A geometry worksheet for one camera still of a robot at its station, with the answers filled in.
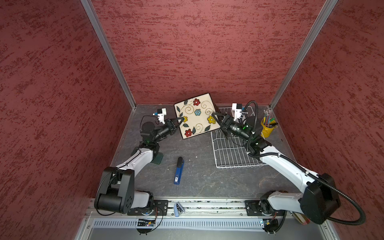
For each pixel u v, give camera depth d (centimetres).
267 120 97
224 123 64
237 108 68
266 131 96
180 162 86
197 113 76
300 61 92
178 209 72
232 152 92
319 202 39
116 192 42
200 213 74
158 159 91
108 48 87
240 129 63
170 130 70
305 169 46
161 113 74
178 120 76
